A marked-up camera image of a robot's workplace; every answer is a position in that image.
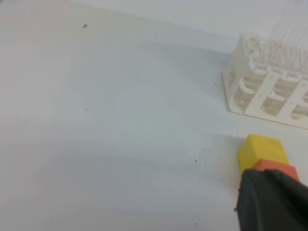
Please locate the yellow cube block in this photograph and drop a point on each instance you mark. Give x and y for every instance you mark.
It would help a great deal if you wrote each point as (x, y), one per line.
(257, 147)

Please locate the orange cube block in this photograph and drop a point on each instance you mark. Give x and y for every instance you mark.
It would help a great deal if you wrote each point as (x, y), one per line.
(264, 164)

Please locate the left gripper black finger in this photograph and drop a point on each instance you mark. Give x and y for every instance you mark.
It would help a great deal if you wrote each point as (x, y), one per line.
(270, 200)

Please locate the white test tube rack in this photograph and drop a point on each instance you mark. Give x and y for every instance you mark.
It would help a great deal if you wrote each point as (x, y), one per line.
(268, 80)

